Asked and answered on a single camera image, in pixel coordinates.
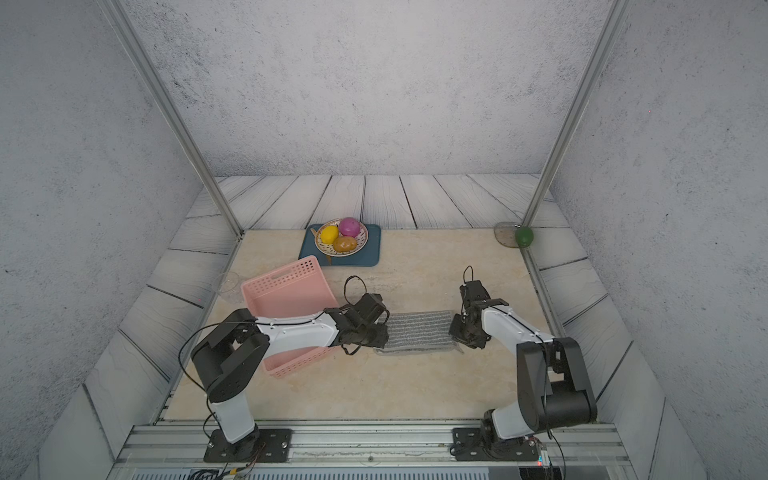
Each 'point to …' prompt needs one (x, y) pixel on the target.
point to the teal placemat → (369, 256)
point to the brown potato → (344, 243)
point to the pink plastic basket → (298, 290)
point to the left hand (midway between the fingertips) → (390, 340)
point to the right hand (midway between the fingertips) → (460, 335)
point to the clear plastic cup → (230, 287)
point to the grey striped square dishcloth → (419, 333)
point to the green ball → (524, 236)
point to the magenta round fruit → (349, 227)
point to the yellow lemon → (329, 234)
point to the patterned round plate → (362, 238)
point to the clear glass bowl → (505, 233)
